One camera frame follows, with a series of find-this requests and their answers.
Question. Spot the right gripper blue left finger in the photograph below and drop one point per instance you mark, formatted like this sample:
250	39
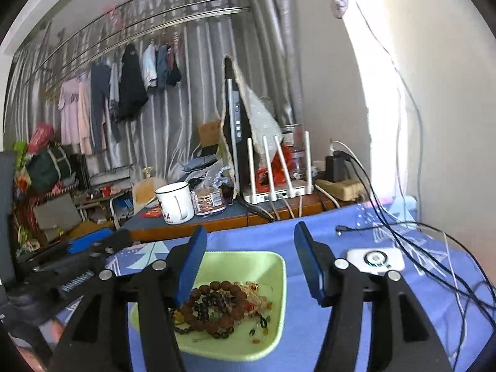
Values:
191	258

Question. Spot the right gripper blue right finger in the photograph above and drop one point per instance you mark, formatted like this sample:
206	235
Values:
310	257

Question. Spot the green square plastic bowl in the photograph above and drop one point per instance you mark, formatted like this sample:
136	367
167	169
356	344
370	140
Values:
235	311

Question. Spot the red paper packet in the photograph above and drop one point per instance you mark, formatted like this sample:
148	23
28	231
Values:
155	212

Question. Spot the white enamel mug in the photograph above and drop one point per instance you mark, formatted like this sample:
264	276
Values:
175	202

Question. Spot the white square charger device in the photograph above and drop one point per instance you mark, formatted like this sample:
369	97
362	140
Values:
376	261

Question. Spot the packaged snack bag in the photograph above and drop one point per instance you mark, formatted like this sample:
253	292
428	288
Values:
213	193

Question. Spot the grey laptop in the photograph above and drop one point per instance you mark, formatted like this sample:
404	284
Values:
58	213

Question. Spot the white wifi router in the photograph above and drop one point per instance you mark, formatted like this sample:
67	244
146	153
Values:
280	183

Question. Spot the beige power strip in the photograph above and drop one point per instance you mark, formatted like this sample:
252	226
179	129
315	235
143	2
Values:
349	190

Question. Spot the beige bag on chair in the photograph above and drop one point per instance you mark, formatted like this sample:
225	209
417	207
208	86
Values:
144	192

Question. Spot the black power adapter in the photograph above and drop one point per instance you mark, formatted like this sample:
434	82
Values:
335	168

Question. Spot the dark green duffel bag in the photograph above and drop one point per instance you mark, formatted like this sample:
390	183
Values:
49	167

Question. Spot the cardboard box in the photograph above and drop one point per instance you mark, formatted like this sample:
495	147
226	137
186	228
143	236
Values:
209	133

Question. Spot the black monitor with lace cover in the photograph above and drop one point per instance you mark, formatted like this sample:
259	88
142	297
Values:
244	117

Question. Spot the blue printed table cloth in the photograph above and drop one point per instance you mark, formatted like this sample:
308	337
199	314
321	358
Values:
345	229

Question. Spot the black hanging garment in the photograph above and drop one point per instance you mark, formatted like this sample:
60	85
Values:
132	93

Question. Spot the pink t-shirt hanging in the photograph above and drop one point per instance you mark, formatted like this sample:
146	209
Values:
74	114

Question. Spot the white hanging shirt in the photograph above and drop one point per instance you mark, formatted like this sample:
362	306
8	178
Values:
148	66

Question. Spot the dark blue hanging trousers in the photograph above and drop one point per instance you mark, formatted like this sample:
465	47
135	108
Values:
101	107

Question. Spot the grey curtain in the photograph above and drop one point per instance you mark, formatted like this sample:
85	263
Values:
164	136

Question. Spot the metal clothes drying rack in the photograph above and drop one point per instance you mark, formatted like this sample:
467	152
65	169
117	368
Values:
119	24

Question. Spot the wall suction hook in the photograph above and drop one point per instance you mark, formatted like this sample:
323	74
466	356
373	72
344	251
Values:
339	8

